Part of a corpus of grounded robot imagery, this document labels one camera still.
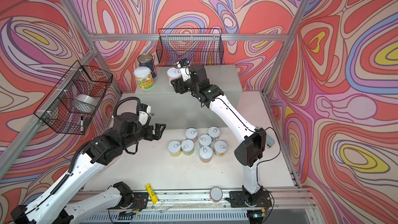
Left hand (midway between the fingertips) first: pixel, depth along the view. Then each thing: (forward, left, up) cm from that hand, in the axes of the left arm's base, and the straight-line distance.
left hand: (159, 123), depth 69 cm
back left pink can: (+7, -13, -22) cm, 27 cm away
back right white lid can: (+8, -27, -22) cm, 36 cm away
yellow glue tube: (-23, +6, -27) cm, 36 cm away
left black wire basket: (+7, +41, +5) cm, 42 cm away
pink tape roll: (-25, -25, -23) cm, 42 cm away
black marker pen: (-2, +36, -3) cm, 36 cm away
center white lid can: (+3, -21, -23) cm, 31 cm away
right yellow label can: (-2, -29, -23) cm, 38 cm away
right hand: (+20, -8, +6) cm, 22 cm away
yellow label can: (-2, -4, -23) cm, 24 cm away
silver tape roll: (+8, +35, +5) cm, 36 cm away
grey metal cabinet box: (+26, -4, -25) cm, 36 cm away
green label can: (-1, -11, -23) cm, 26 cm away
